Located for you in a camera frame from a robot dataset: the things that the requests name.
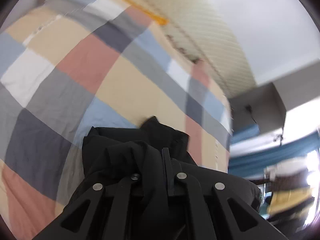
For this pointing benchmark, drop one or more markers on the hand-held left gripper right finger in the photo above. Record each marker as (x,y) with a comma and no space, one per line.
(167,175)

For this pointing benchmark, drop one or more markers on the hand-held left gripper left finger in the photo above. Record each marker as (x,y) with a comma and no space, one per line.
(125,192)

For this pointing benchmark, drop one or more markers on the black puffer jacket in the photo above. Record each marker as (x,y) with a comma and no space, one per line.
(120,152)

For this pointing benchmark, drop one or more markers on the blue knitted cloth cover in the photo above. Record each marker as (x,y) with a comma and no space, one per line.
(246,133)

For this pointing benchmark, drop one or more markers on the blue curtain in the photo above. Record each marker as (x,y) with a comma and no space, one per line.
(275,155)

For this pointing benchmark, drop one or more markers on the grey white wardrobe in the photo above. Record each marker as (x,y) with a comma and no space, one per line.
(265,105)

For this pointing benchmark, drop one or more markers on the yellow cloth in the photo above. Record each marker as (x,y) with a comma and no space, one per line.
(290,200)

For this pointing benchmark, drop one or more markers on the plaid bed blanket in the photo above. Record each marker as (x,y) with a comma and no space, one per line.
(75,62)

